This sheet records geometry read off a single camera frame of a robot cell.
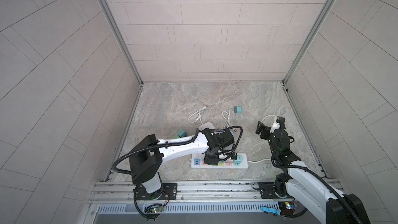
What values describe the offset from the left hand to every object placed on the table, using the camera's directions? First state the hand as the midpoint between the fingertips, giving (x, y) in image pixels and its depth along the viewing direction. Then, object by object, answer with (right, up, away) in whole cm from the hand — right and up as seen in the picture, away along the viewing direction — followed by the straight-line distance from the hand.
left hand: (217, 157), depth 78 cm
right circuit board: (+31, -19, -10) cm, 37 cm away
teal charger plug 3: (+1, +3, -13) cm, 13 cm away
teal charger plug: (+15, +22, +21) cm, 34 cm away
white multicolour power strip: (-10, -3, 0) cm, 10 cm away
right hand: (+26, +16, +7) cm, 31 cm away
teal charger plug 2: (+10, -2, -1) cm, 11 cm away
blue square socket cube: (+3, +15, -17) cm, 23 cm away
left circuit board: (-27, -17, -13) cm, 35 cm away
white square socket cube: (-5, +14, +13) cm, 20 cm away
